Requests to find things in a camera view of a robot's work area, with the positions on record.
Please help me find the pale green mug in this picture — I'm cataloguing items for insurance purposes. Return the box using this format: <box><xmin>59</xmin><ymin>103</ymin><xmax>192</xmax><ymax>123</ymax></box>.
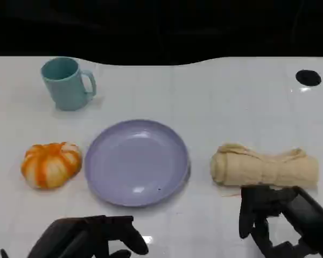
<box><xmin>40</xmin><ymin>56</ymin><xmax>97</xmax><ymax>111</ymax></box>

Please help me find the orange and white bread roll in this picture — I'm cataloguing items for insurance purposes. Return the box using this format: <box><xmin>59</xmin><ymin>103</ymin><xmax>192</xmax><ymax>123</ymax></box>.
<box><xmin>20</xmin><ymin>141</ymin><xmax>83</xmax><ymax>190</ymax></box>

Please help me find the lilac plate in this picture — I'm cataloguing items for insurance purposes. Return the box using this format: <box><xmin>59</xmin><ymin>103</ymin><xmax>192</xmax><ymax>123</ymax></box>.
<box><xmin>84</xmin><ymin>119</ymin><xmax>191</xmax><ymax>208</ymax></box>

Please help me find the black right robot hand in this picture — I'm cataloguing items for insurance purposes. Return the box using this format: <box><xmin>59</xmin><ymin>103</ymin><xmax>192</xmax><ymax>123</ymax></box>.
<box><xmin>238</xmin><ymin>185</ymin><xmax>323</xmax><ymax>258</ymax></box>

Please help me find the beige towel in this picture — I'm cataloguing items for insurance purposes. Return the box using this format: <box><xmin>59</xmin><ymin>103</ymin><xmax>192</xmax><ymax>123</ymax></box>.
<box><xmin>210</xmin><ymin>143</ymin><xmax>320</xmax><ymax>190</ymax></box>

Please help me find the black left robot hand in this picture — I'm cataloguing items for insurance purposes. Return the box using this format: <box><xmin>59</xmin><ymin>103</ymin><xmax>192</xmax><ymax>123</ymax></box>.
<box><xmin>26</xmin><ymin>214</ymin><xmax>150</xmax><ymax>258</ymax></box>

